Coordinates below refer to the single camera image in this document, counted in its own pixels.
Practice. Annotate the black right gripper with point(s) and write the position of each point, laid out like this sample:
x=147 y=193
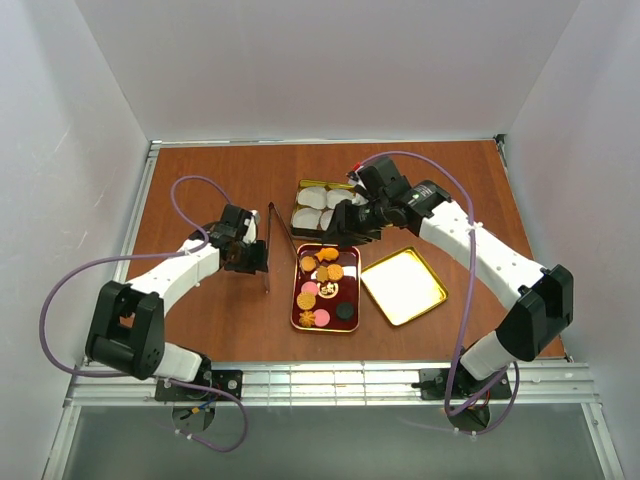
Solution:
x=351 y=220

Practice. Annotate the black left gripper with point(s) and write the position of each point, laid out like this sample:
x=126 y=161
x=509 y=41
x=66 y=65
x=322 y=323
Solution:
x=252 y=257

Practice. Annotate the gold square cookie tin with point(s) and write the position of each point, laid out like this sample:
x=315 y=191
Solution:
x=313 y=234

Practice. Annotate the round waffle sandwich cookie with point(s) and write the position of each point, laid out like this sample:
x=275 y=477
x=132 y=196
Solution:
x=335 y=272

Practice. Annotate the orange flower cookie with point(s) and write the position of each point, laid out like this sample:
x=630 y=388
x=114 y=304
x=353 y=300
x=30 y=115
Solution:
x=322 y=274

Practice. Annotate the orange shell-shaped cookie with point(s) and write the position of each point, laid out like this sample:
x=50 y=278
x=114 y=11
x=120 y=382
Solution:
x=308 y=263

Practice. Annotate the metal serving tongs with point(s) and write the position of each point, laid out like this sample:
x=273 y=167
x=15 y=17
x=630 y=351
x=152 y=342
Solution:
x=276 y=220

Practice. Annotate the gold tin lid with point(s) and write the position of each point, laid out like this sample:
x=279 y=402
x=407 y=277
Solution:
x=403 y=286

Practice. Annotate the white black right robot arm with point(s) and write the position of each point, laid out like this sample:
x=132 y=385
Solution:
x=538 y=300

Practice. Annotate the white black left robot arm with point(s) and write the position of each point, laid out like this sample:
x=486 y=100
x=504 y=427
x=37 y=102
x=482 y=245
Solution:
x=127 y=332

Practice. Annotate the white paper cup front-right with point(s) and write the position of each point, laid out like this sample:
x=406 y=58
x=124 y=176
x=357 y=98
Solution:
x=325 y=219

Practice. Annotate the orange fish-shaped cookie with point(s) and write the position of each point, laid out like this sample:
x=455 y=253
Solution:
x=327 y=254

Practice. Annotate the white paper cup back-right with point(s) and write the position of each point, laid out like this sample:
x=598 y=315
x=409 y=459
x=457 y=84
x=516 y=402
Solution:
x=335 y=196

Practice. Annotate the white paper cup back-left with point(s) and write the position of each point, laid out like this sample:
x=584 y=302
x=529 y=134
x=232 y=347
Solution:
x=313 y=197

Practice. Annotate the white paper cup front-left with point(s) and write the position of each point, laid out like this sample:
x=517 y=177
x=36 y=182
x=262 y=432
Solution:
x=306 y=218

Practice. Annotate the dark red serving tray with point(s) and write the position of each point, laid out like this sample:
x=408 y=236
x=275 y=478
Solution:
x=330 y=293

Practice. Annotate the pink round cookie upper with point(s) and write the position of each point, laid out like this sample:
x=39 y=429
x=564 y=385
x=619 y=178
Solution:
x=310 y=287

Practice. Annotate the pink round cookie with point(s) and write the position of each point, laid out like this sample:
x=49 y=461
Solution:
x=310 y=287
x=321 y=317

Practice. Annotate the black round cookie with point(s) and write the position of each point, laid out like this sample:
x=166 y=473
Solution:
x=345 y=311

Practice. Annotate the orange swirl cookie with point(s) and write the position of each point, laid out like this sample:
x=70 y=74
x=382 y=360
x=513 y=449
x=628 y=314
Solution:
x=307 y=319

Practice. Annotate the pink round cookie lower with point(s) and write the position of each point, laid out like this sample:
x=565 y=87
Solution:
x=321 y=317

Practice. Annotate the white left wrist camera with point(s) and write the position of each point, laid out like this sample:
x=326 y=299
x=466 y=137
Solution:
x=251 y=235

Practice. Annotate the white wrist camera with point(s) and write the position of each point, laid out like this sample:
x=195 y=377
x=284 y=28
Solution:
x=361 y=194
x=251 y=235

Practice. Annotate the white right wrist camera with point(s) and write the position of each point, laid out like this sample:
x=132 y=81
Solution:
x=361 y=194

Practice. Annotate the aluminium left frame rail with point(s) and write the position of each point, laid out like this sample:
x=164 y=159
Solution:
x=122 y=267

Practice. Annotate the aluminium frame rail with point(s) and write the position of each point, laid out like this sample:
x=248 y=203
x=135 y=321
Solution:
x=500 y=143
x=122 y=267
x=359 y=383

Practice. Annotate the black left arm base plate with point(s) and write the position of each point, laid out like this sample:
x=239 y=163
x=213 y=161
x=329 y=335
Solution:
x=213 y=385

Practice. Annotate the aluminium front frame rail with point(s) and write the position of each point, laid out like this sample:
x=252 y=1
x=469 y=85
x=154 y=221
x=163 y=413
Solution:
x=359 y=383

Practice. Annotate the aluminium right frame rail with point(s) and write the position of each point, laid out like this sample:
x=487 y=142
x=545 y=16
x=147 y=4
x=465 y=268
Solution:
x=500 y=143

